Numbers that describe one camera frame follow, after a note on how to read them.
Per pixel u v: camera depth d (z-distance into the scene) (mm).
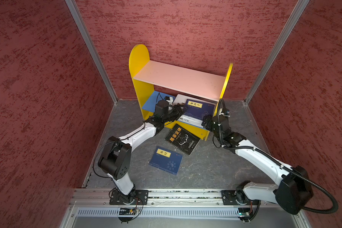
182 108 768
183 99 928
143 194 761
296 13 734
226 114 696
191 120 852
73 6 709
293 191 393
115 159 461
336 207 367
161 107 656
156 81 737
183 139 947
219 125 588
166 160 878
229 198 736
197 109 866
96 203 754
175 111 746
